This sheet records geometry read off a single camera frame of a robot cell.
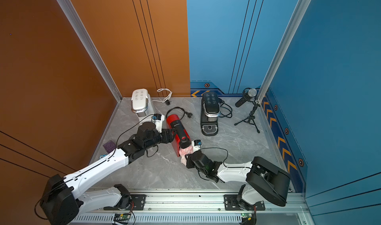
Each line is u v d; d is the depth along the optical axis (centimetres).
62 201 38
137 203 74
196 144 75
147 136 61
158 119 69
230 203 72
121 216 72
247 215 72
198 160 63
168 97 117
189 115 107
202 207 73
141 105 87
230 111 112
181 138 76
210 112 83
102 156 88
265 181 42
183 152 82
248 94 89
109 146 89
